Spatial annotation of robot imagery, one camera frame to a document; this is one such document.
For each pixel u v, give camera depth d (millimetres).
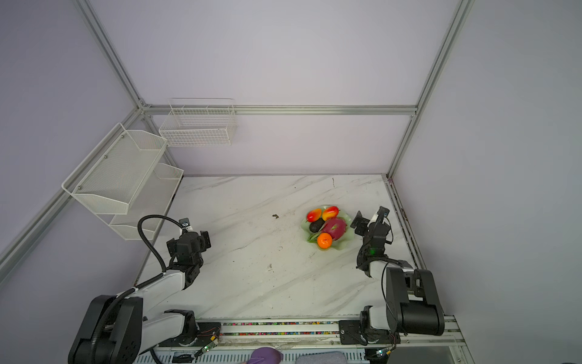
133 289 478
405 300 434
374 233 674
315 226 951
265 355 700
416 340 736
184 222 759
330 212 972
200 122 956
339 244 927
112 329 420
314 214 954
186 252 671
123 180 782
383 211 767
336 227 914
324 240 881
